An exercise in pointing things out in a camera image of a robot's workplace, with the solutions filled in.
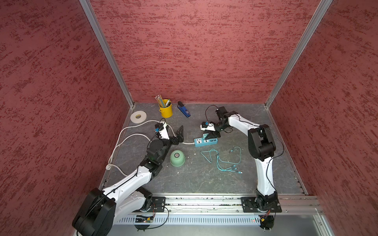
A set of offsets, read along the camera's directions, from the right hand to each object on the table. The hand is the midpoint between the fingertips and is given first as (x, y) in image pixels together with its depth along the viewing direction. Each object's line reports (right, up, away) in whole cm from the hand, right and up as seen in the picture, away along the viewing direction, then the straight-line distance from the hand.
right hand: (206, 134), depth 97 cm
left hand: (-19, +6, -18) cm, 27 cm away
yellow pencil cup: (-29, +16, +10) cm, 35 cm away
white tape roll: (-52, +12, +14) cm, 55 cm away
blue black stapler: (-17, +18, +17) cm, 30 cm away
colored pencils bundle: (-33, +24, +6) cm, 41 cm away
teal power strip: (-4, -4, -2) cm, 6 cm away
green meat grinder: (-18, -11, -18) cm, 27 cm away
